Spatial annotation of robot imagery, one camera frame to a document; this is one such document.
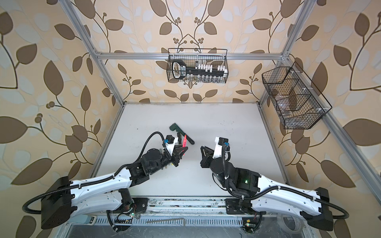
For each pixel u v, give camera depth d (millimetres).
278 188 454
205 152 668
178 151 666
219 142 586
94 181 476
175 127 1048
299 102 729
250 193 469
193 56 906
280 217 684
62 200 408
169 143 623
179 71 845
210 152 604
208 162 587
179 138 650
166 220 708
